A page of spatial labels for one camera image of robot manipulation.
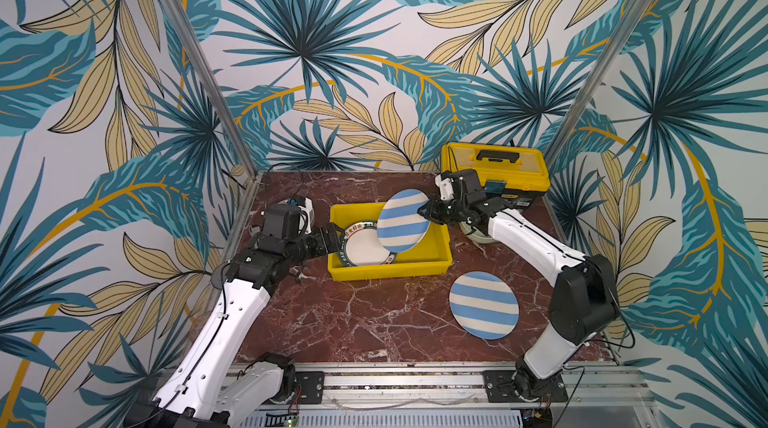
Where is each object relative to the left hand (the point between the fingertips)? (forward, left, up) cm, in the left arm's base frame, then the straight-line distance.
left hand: (331, 237), depth 74 cm
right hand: (+13, -22, -6) cm, 26 cm away
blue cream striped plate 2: (-7, -43, -23) cm, 50 cm away
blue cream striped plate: (+12, -18, -13) cm, 26 cm away
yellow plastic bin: (+9, -29, -22) cm, 38 cm away
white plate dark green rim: (+10, -6, -22) cm, 25 cm away
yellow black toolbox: (+32, -55, -8) cm, 64 cm away
